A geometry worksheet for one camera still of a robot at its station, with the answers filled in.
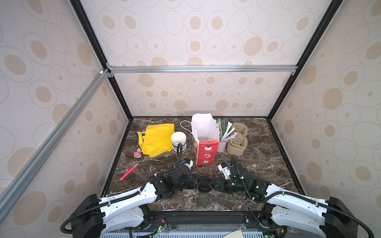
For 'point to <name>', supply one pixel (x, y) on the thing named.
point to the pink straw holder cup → (222, 146)
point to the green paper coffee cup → (204, 194)
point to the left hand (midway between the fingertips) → (204, 182)
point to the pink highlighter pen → (129, 171)
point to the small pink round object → (137, 154)
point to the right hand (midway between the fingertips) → (213, 184)
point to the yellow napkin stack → (156, 140)
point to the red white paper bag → (205, 138)
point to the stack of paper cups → (178, 137)
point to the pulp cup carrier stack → (236, 145)
